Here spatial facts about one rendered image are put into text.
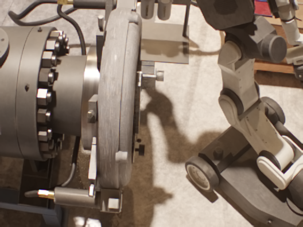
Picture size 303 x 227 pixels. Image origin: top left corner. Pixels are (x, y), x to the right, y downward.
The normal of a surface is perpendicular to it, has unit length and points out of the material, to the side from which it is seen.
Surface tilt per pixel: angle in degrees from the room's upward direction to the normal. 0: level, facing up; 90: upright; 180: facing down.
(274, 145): 6
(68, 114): 59
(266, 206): 0
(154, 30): 0
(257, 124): 20
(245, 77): 71
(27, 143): 76
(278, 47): 54
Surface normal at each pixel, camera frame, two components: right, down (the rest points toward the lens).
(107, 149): 0.00, 0.50
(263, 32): 0.15, -0.42
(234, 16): -0.02, 0.73
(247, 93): 0.59, 0.25
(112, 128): 0.01, 0.29
